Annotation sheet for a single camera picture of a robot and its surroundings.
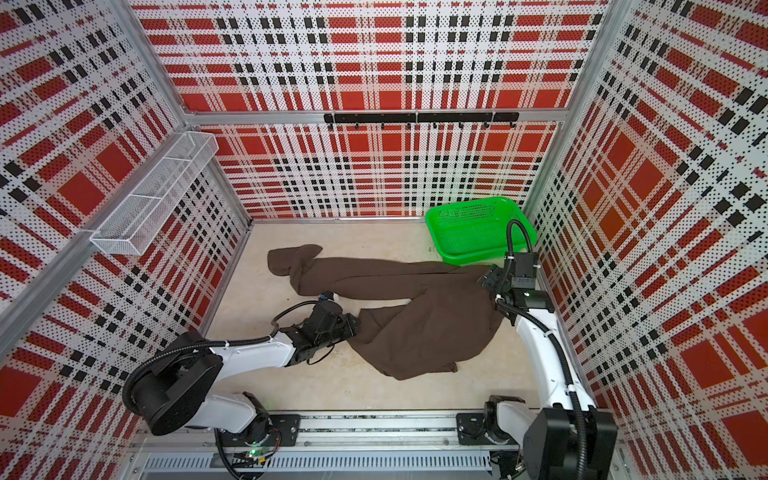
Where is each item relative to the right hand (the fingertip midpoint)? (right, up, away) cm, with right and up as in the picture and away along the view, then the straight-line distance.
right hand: (495, 280), depth 82 cm
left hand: (-39, -14, +8) cm, 42 cm away
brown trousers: (-26, -19, +5) cm, 33 cm away
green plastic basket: (+3, +16, +33) cm, 37 cm away
